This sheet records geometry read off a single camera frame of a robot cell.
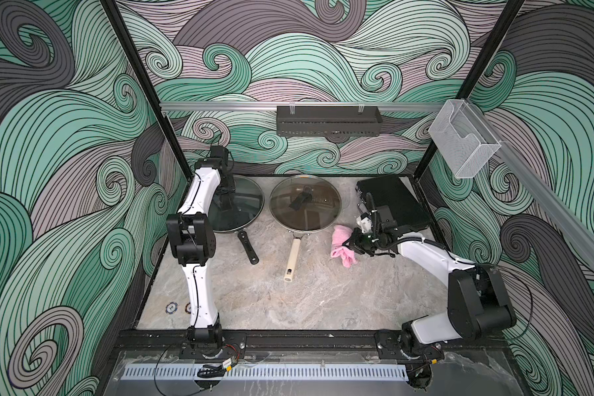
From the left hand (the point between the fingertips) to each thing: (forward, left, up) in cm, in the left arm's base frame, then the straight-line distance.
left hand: (222, 187), depth 96 cm
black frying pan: (-20, -11, -7) cm, 24 cm away
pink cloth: (-17, -46, -6) cm, 49 cm away
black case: (+11, -75, -14) cm, 77 cm away
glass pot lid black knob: (-4, -33, -5) cm, 34 cm away
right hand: (-22, -46, -7) cm, 51 cm away
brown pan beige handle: (-22, -29, -6) cm, 37 cm away
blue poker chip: (-41, +12, -16) cm, 46 cm away
